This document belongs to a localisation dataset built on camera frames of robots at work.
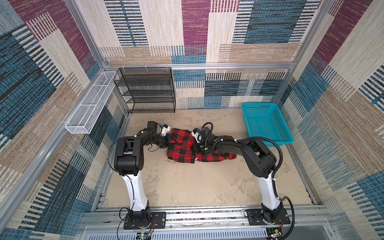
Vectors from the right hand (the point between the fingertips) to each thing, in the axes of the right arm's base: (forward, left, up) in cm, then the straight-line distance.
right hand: (193, 150), depth 98 cm
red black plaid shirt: (-1, +7, +3) cm, 8 cm away
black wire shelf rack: (+42, +32, +17) cm, 55 cm away
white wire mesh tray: (0, +50, +34) cm, 60 cm away
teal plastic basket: (+25, -55, -2) cm, 61 cm away
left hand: (+5, +10, +4) cm, 12 cm away
